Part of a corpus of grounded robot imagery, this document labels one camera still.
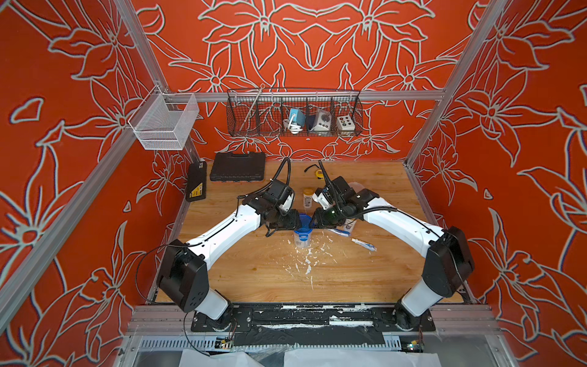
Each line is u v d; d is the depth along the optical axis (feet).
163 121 3.08
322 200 2.48
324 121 2.96
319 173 3.71
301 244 2.86
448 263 1.40
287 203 2.39
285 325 2.39
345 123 3.10
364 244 2.94
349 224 2.94
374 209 1.83
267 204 1.93
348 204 2.03
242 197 1.93
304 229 2.66
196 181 3.62
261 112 3.31
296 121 2.79
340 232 3.03
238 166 3.75
